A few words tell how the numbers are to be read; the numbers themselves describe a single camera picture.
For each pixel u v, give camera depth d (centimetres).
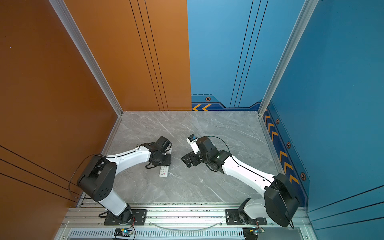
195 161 71
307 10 70
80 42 81
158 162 78
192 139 71
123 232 71
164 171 87
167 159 82
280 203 40
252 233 70
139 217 74
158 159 77
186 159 71
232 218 72
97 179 46
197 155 71
